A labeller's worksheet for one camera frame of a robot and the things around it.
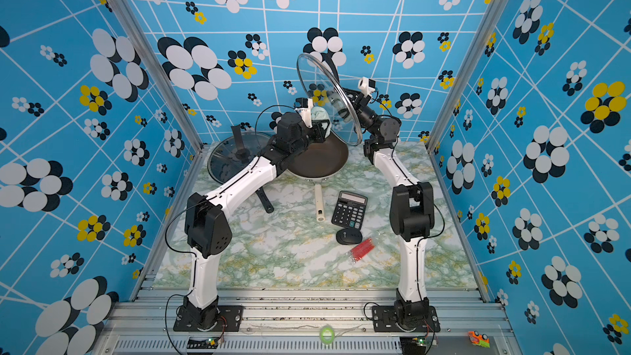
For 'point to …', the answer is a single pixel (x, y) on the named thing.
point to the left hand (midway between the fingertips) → (331, 118)
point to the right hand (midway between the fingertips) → (337, 93)
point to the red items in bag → (362, 250)
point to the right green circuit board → (412, 345)
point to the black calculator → (350, 209)
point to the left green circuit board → (203, 343)
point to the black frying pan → (231, 152)
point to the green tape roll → (321, 334)
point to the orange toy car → (477, 338)
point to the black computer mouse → (348, 236)
